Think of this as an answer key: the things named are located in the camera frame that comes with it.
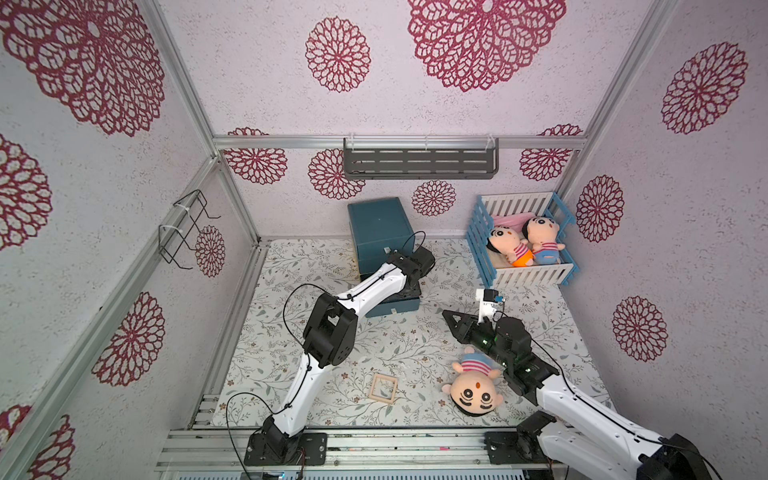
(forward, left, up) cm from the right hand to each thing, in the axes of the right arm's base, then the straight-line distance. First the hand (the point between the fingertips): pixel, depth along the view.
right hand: (448, 315), depth 80 cm
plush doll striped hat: (-17, -6, -8) cm, 19 cm away
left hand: (+14, +12, -9) cm, 21 cm away
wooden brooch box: (-15, +17, -16) cm, 28 cm away
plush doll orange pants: (+32, -25, -5) cm, 40 cm away
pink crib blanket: (+45, -31, -7) cm, 54 cm away
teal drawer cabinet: (+29, +20, +5) cm, 35 cm away
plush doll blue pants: (+34, -36, -3) cm, 49 cm away
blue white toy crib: (+26, -20, -11) cm, 34 cm away
